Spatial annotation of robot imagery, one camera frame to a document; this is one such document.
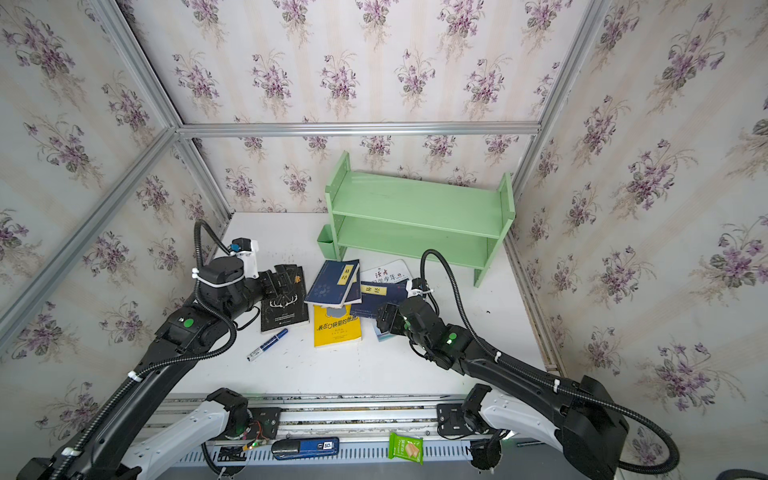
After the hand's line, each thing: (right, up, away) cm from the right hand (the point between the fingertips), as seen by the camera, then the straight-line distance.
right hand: (384, 313), depth 78 cm
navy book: (-17, +6, +18) cm, 25 cm away
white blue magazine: (+3, +9, +23) cm, 25 cm away
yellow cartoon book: (-17, -7, +10) cm, 21 cm away
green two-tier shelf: (+20, +24, +3) cm, 31 cm away
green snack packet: (+5, -29, -10) cm, 31 cm away
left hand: (-25, +13, -6) cm, 29 cm away
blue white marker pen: (-34, -10, +6) cm, 36 cm away
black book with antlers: (-32, -1, +14) cm, 35 cm away
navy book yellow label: (-3, +2, +17) cm, 17 cm away
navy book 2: (-10, +3, +15) cm, 18 cm away
